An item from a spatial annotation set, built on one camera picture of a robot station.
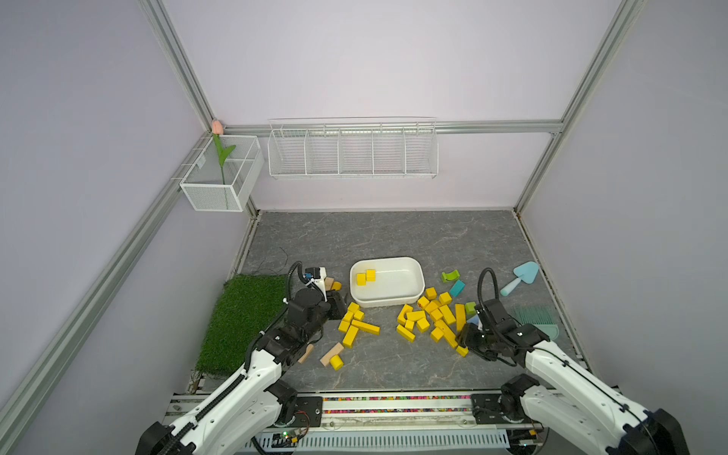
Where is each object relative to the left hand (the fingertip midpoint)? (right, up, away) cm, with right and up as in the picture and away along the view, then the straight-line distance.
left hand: (344, 292), depth 80 cm
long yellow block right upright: (+36, -9, +9) cm, 38 cm away
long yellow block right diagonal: (+31, -14, +7) cm, 35 cm away
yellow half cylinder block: (-2, -20, +1) cm, 20 cm away
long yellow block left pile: (+6, -12, +7) cm, 15 cm away
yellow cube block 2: (+35, -18, +3) cm, 39 cm away
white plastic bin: (+14, 0, +20) cm, 24 cm away
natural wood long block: (-3, -18, +4) cm, 19 cm away
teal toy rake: (+62, -10, +9) cm, 63 cm away
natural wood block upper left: (-7, 0, +17) cm, 18 cm away
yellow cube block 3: (+4, +1, +17) cm, 18 cm away
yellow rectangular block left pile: (+1, -14, +5) cm, 15 cm away
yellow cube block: (+7, +2, +19) cm, 21 cm away
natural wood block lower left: (-12, -19, +2) cm, 23 cm away
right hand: (+35, -14, +5) cm, 38 cm away
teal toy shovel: (+64, +3, +22) cm, 67 cm away
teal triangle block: (+37, -2, +17) cm, 41 cm away
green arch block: (+37, +2, +19) cm, 41 cm away
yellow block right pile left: (+20, -14, +5) cm, 25 cm away
